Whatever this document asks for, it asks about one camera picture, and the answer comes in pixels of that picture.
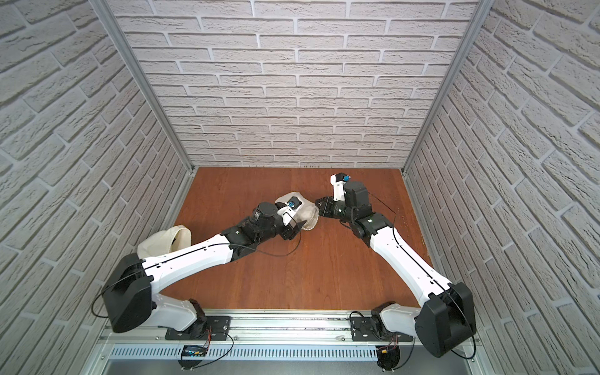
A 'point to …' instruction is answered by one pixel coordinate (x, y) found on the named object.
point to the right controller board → (387, 356)
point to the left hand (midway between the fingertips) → (295, 205)
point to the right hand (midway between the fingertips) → (309, 203)
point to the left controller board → (191, 355)
